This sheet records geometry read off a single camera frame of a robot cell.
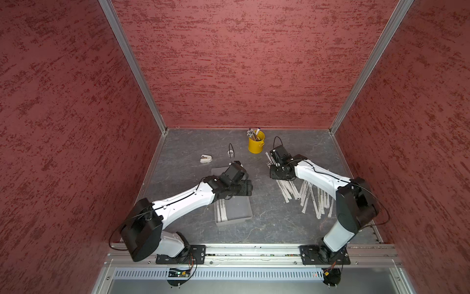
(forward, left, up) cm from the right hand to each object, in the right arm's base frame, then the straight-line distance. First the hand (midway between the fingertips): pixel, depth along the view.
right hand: (274, 177), depth 91 cm
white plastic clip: (+15, +37, -3) cm, 40 cm away
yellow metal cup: (+21, +8, 0) cm, 22 cm away
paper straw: (-15, +28, -5) cm, 32 cm away
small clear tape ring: (+21, +23, -6) cm, 32 cm away
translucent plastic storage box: (-13, +18, -6) cm, 23 cm away
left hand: (-9, +16, +4) cm, 19 cm away
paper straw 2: (-14, +26, -5) cm, 30 cm away
